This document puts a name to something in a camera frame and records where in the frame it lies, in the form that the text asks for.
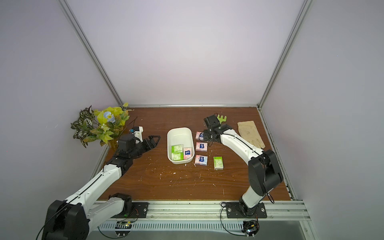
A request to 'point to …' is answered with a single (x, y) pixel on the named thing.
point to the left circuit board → (123, 225)
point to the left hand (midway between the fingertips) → (158, 138)
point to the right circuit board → (250, 227)
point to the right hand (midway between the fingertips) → (209, 132)
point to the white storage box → (180, 135)
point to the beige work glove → (248, 131)
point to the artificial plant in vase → (103, 124)
